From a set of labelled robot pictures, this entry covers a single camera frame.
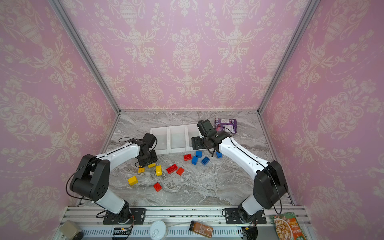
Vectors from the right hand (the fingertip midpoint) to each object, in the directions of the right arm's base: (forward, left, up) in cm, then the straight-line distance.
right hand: (198, 142), depth 84 cm
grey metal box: (-37, +62, -12) cm, 73 cm away
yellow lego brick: (-8, +28, -11) cm, 31 cm away
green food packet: (-40, -40, -15) cm, 58 cm away
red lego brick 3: (-19, +24, -14) cm, 34 cm away
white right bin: (+18, +4, -13) cm, 23 cm away
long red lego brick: (-9, +17, -14) cm, 24 cm away
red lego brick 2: (-10, +11, -15) cm, 22 cm away
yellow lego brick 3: (-10, +24, -13) cm, 29 cm away
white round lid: (-40, +20, -9) cm, 45 cm away
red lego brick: (-2, +7, -14) cm, 15 cm away
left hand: (-5, +27, -13) cm, 31 cm away
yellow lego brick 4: (-15, +38, -13) cm, 43 cm away
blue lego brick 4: (-1, -13, -15) cm, 20 cm away
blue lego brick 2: (-4, +3, -14) cm, 15 cm away
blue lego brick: (+1, 0, -16) cm, 16 cm away
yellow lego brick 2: (-9, +35, -13) cm, 38 cm away
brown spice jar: (-40, +1, -11) cm, 41 cm away
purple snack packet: (+22, -21, -13) cm, 34 cm away
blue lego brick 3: (-5, -4, -14) cm, 15 cm away
